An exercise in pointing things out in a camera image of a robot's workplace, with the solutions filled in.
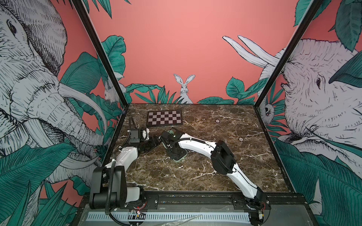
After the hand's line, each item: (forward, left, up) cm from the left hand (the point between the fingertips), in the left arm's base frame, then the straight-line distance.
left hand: (159, 139), depth 89 cm
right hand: (-7, -8, -7) cm, 13 cm away
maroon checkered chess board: (+22, +3, -6) cm, 23 cm away
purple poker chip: (+20, -44, -9) cm, 49 cm away
